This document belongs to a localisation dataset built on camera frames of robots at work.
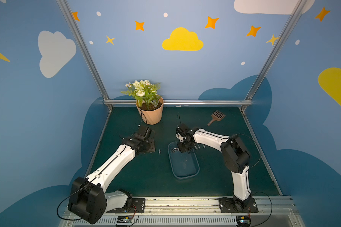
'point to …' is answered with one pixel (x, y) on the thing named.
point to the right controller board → (243, 221)
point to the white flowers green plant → (144, 92)
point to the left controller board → (124, 219)
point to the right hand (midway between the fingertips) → (183, 147)
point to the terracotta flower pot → (151, 113)
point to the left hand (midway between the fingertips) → (152, 144)
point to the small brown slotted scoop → (217, 116)
